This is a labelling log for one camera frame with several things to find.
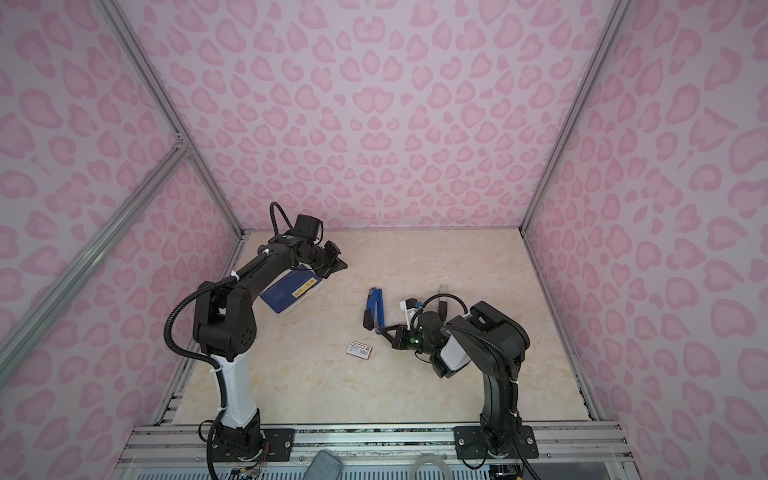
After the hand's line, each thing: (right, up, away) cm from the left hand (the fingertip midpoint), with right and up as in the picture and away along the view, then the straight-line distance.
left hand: (352, 257), depth 94 cm
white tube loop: (+22, -48, -22) cm, 57 cm away
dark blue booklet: (-21, -11, +7) cm, 25 cm away
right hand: (+10, -23, -4) cm, 25 cm away
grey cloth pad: (-3, -47, -26) cm, 54 cm away
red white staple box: (+3, -27, -6) cm, 28 cm away
